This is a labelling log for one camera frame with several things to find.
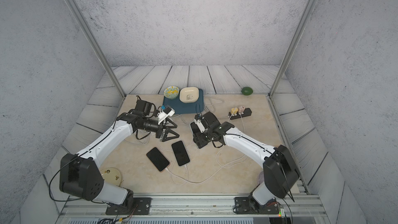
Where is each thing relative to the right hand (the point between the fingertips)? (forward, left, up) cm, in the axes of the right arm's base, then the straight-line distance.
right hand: (200, 137), depth 83 cm
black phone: (-3, +12, -13) cm, 18 cm away
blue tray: (+31, +12, -13) cm, 35 cm away
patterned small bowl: (+43, +24, -8) cm, 50 cm away
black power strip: (+26, -32, -11) cm, 42 cm away
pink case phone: (-7, +25, -13) cm, 29 cm away
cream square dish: (+42, +10, -10) cm, 44 cm away
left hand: (-1, +10, +8) cm, 13 cm away
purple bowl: (-16, -31, -13) cm, 38 cm away
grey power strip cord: (+36, -8, -14) cm, 39 cm away
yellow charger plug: (+24, -22, -9) cm, 34 cm away
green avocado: (+45, -34, -9) cm, 57 cm away
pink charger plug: (+26, -27, -8) cm, 38 cm away
